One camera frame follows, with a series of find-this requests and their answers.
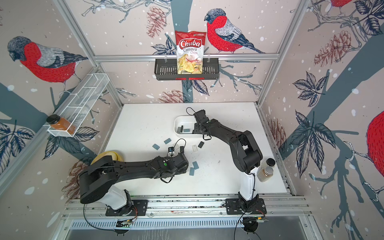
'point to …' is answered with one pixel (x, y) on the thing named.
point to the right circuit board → (254, 219)
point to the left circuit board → (124, 223)
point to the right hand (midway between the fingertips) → (198, 128)
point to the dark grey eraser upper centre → (181, 149)
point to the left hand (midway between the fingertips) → (183, 166)
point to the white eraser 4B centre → (194, 148)
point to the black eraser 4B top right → (201, 144)
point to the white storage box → (183, 126)
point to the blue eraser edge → (186, 130)
